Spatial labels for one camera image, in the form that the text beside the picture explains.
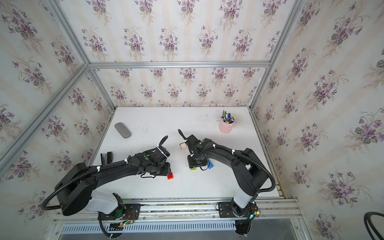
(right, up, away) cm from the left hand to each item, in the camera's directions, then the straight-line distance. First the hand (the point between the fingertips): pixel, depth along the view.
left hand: (170, 172), depth 84 cm
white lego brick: (+7, +13, +10) cm, 18 cm away
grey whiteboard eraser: (-38, +25, +20) cm, 50 cm away
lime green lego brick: (+14, +4, -6) cm, 15 cm away
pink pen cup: (+35, +25, +14) cm, 45 cm away
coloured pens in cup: (+37, +31, +17) cm, 52 cm away
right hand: (+15, +3, +2) cm, 15 cm away
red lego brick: (0, -2, -1) cm, 3 cm away
